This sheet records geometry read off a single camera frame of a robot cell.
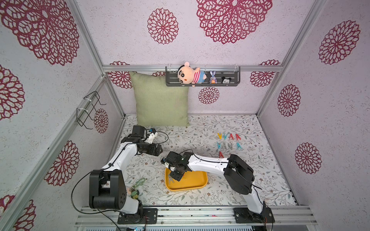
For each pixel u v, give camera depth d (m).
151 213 0.75
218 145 1.02
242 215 0.73
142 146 0.72
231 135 1.06
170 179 0.85
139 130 0.70
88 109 0.78
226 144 1.03
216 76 0.92
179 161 0.64
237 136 1.06
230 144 1.02
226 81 0.92
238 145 1.02
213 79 0.90
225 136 1.06
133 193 0.80
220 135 1.06
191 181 0.86
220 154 0.97
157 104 0.99
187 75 0.84
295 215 0.77
